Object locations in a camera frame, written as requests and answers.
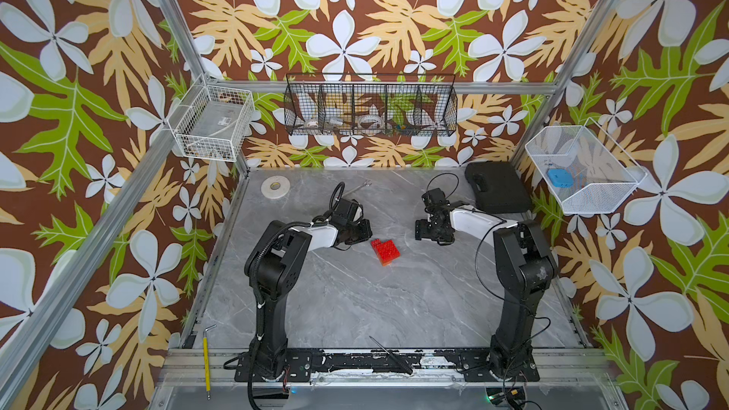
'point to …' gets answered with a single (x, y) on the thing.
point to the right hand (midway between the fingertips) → (424, 233)
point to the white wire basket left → (212, 121)
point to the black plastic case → (497, 187)
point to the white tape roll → (276, 187)
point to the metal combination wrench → (364, 184)
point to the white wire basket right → (585, 169)
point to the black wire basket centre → (371, 104)
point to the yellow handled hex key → (206, 362)
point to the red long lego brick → (384, 251)
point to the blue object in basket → (561, 177)
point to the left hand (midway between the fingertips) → (375, 228)
